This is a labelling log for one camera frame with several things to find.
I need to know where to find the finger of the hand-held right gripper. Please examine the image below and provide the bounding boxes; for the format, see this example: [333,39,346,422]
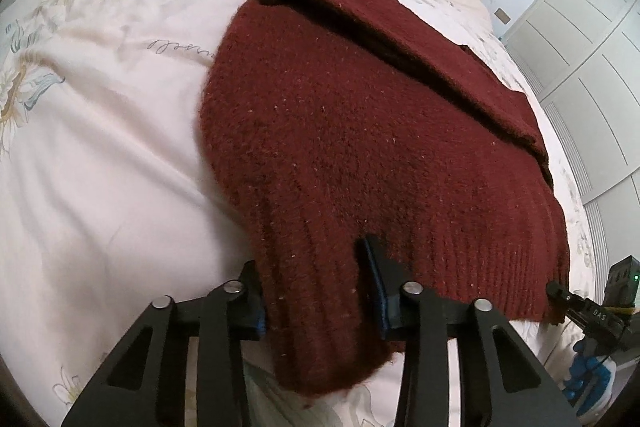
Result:
[545,281,624,336]

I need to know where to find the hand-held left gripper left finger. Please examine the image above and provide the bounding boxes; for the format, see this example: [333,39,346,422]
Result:
[60,259,266,427]

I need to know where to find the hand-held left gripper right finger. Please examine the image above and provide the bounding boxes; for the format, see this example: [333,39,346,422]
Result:
[354,234,581,427]

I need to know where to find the dark red knitted sweater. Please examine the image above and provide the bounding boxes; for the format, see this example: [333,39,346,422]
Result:
[198,0,572,396]

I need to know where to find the person's right hand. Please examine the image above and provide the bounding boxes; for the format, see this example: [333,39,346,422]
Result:
[562,336,619,412]

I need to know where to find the floral pink duvet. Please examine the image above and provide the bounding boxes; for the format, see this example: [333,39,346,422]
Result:
[0,0,617,427]

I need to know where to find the white wardrobe doors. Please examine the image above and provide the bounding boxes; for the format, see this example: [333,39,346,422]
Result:
[504,0,640,260]

